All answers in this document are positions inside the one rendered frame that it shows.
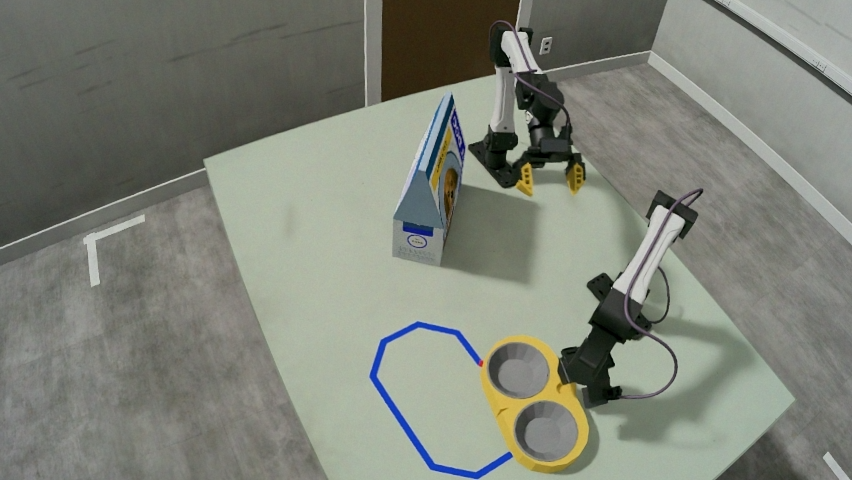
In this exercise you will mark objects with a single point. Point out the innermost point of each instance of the grey steel bowl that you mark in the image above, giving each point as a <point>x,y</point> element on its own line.
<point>517,369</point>
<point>545,430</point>

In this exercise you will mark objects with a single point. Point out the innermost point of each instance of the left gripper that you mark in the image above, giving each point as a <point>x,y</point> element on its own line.
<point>567,355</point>

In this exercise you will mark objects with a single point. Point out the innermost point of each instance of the blue tape outline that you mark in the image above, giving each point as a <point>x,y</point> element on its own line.
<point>400,418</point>

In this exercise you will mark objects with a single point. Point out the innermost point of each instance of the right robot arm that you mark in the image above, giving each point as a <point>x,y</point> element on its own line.
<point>491,152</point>

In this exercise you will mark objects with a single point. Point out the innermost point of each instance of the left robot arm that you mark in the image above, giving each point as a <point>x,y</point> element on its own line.
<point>634,282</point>

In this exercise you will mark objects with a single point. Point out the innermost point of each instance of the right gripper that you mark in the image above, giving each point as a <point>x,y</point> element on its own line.
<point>540,159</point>

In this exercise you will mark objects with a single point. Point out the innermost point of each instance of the blue and white gable-top carton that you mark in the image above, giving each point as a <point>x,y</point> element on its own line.
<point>424,212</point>

